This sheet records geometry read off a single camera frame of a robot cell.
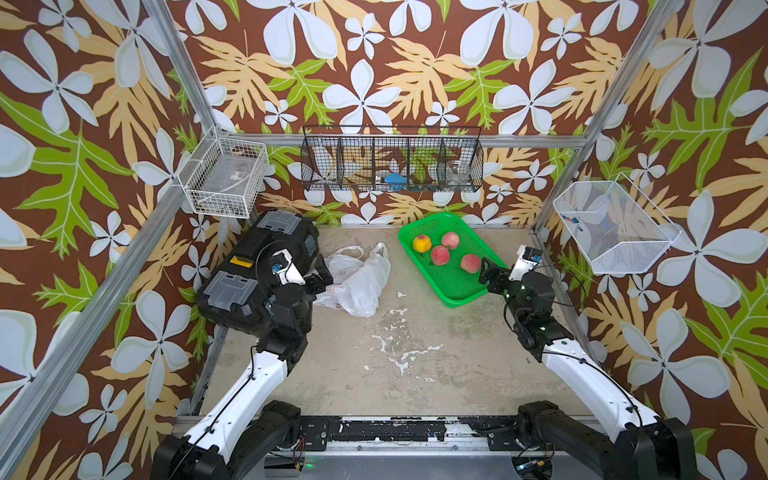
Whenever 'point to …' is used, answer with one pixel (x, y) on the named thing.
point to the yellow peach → (422, 243)
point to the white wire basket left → (223, 176)
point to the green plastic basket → (452, 285)
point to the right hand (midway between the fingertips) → (496, 260)
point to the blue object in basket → (396, 181)
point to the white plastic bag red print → (358, 283)
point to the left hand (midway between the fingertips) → (306, 258)
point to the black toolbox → (239, 290)
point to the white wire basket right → (619, 229)
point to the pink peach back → (450, 239)
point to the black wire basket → (392, 158)
